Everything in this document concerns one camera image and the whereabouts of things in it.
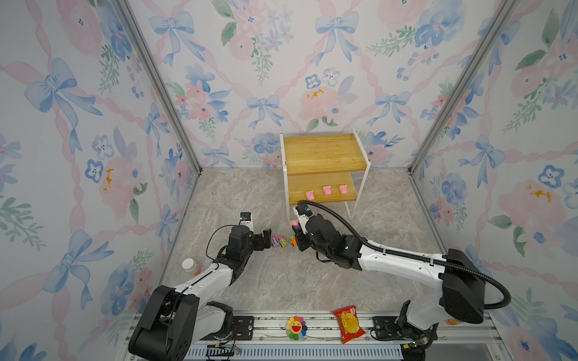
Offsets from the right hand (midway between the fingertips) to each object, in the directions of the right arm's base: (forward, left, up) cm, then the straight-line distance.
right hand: (294, 225), depth 79 cm
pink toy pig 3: (+13, -6, 0) cm, 14 cm away
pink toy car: (0, +8, -14) cm, 16 cm away
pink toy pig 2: (+16, -13, 0) cm, 20 cm away
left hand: (+4, +13, -9) cm, 16 cm away
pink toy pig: (+17, -20, 0) cm, 26 cm away
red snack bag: (-26, -18, -16) cm, 36 cm away
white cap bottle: (-11, +37, -10) cm, 40 cm away
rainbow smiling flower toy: (-29, -1, -16) cm, 33 cm away
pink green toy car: (0, +5, -14) cm, 14 cm away
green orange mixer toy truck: (-9, 0, +6) cm, 11 cm away
